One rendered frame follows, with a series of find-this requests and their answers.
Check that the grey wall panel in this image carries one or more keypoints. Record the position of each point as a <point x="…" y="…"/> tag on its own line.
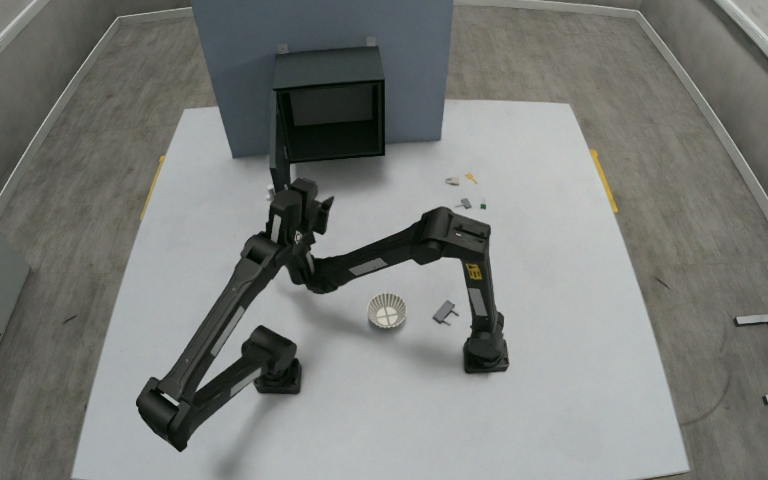
<point x="240" y="41"/>

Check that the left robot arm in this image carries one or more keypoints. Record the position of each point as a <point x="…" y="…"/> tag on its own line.
<point x="283" y="228"/>

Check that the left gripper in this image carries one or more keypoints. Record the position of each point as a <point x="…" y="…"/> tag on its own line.
<point x="321" y="226"/>

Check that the black wall cabinet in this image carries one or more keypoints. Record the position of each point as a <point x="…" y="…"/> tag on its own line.
<point x="323" y="75"/>

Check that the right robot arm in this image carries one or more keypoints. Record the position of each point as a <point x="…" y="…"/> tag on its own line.
<point x="424" y="242"/>

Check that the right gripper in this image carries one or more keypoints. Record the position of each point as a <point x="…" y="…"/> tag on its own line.
<point x="311" y="238"/>

